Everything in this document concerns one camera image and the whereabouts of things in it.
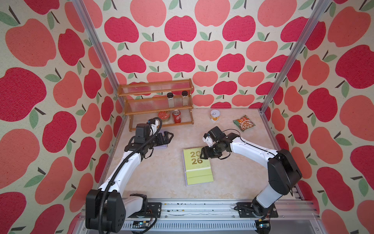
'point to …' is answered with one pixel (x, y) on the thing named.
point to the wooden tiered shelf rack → (143, 100)
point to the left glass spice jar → (170, 97)
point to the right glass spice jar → (185, 98)
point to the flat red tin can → (164, 115)
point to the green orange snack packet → (244, 123)
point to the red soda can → (177, 116)
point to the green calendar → (196, 170)
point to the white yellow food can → (215, 115)
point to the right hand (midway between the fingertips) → (205, 158)
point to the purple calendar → (162, 146)
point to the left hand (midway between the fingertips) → (167, 138)
